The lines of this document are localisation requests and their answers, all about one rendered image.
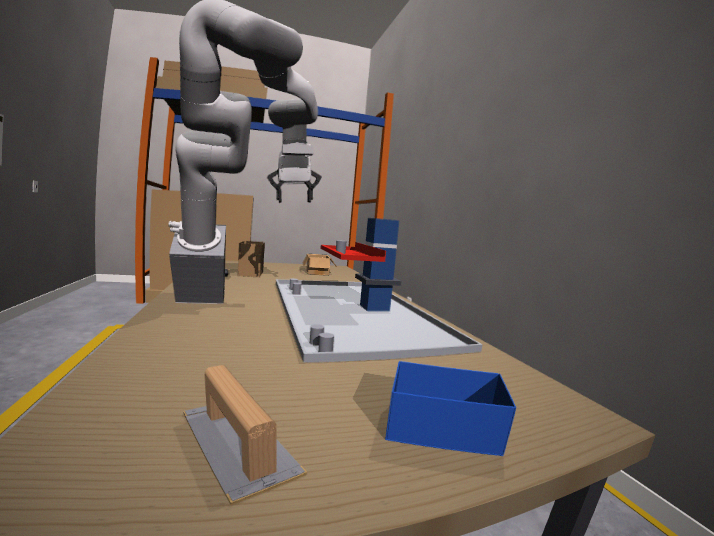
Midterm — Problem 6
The blue open box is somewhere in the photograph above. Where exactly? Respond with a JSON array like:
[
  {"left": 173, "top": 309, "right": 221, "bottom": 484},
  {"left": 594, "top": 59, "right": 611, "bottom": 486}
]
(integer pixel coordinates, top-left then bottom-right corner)
[{"left": 386, "top": 362, "right": 516, "bottom": 456}]

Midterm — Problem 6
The sanding float with wooden handle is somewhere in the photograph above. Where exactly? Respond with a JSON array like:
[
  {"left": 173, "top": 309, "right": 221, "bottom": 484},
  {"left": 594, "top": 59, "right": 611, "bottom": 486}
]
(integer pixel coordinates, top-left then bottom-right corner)
[{"left": 183, "top": 365, "right": 307, "bottom": 505}]

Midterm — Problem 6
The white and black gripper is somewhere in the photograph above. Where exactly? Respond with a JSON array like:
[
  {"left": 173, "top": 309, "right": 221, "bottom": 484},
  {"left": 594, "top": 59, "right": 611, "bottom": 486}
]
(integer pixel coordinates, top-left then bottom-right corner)
[{"left": 267, "top": 151, "right": 322, "bottom": 203}]

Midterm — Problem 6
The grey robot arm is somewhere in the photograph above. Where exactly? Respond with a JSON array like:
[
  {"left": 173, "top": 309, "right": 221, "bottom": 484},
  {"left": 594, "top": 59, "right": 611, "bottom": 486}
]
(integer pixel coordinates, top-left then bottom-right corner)
[{"left": 168, "top": 0, "right": 318, "bottom": 252}]

